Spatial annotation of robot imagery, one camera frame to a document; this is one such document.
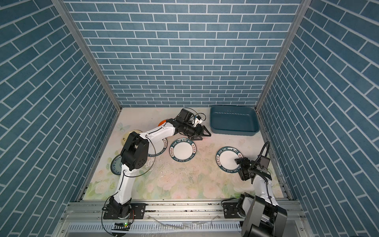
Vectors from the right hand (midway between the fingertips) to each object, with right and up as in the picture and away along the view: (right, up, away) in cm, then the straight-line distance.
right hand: (238, 163), depth 88 cm
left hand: (-18, +16, 0) cm, 24 cm away
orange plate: (-52, +25, +23) cm, 62 cm away
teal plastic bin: (+4, +26, +25) cm, 37 cm away
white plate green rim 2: (-7, +2, +4) cm, 8 cm away
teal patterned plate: (-75, -1, +2) cm, 75 cm away
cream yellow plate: (-76, +16, +17) cm, 80 cm away
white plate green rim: (-35, +7, +9) cm, 36 cm away
